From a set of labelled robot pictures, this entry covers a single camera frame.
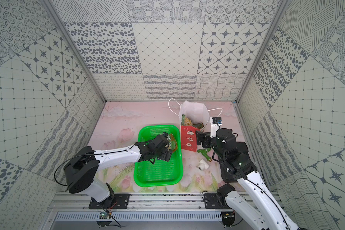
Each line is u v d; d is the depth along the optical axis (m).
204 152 0.90
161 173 0.84
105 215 0.70
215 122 0.58
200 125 0.98
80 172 0.44
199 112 0.91
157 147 0.66
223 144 0.47
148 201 0.76
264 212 0.40
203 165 0.84
